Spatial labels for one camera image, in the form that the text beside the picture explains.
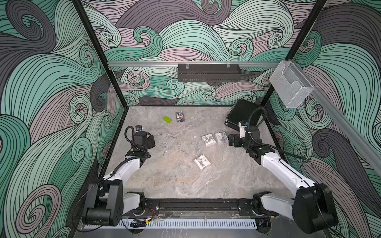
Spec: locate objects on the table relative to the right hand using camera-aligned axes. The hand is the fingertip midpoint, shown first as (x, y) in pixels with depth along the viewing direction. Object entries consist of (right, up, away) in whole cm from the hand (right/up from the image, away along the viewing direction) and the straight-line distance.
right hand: (235, 136), depth 87 cm
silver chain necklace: (-40, -2, +15) cm, 42 cm away
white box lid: (-20, -15, -1) cm, 25 cm away
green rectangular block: (-44, +9, +24) cm, 51 cm away
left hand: (-55, -1, +2) cm, 55 cm away
